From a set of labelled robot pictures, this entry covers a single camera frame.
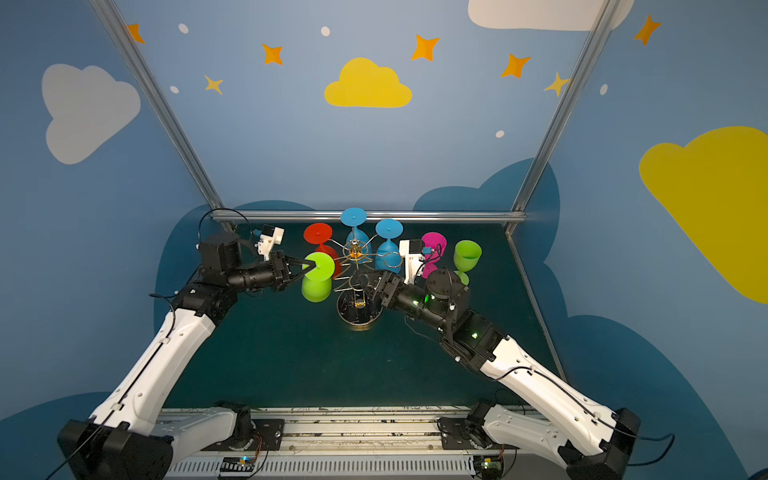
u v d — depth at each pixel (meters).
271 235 0.66
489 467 0.73
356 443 0.73
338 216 0.83
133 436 0.37
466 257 0.91
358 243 0.74
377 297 0.53
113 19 0.69
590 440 0.39
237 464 0.73
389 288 0.53
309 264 0.69
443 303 0.45
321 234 0.78
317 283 0.75
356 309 0.98
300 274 0.66
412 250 0.57
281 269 0.61
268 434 0.75
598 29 0.72
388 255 0.86
